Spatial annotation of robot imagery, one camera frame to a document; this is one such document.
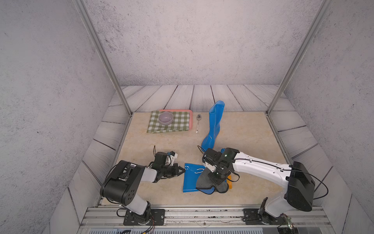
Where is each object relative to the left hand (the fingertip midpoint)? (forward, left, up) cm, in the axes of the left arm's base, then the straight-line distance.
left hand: (186, 171), depth 88 cm
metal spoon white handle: (+44, -10, -1) cm, 45 cm away
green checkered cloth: (+40, +4, -1) cm, 40 cm away
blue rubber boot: (+1, -3, -4) cm, 5 cm away
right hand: (-9, -15, +7) cm, 19 cm away
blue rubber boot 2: (+23, -18, +26) cm, 39 cm away
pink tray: (+47, -4, -1) cm, 48 cm away
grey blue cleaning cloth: (-10, -10, +7) cm, 16 cm away
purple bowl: (+42, +16, +2) cm, 45 cm away
